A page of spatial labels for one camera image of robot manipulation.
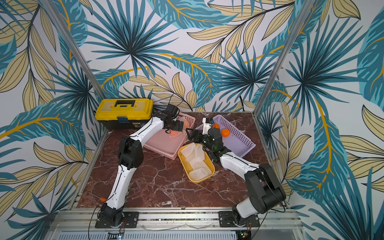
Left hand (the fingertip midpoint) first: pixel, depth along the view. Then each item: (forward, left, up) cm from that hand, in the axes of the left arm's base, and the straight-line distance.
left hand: (175, 126), depth 101 cm
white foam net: (-18, -9, 0) cm, 20 cm away
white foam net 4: (-33, -15, +1) cm, 36 cm away
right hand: (-12, -11, +13) cm, 21 cm away
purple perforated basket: (-7, -41, -6) cm, 43 cm away
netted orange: (+3, -7, -1) cm, 8 cm away
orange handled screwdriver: (-45, +35, -6) cm, 57 cm away
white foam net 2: (-20, -16, +1) cm, 25 cm away
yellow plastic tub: (-27, -9, -4) cm, 29 cm away
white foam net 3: (-26, -15, -3) cm, 30 cm away
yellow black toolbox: (+5, +34, +7) cm, 35 cm away
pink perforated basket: (-14, +3, -1) cm, 14 cm away
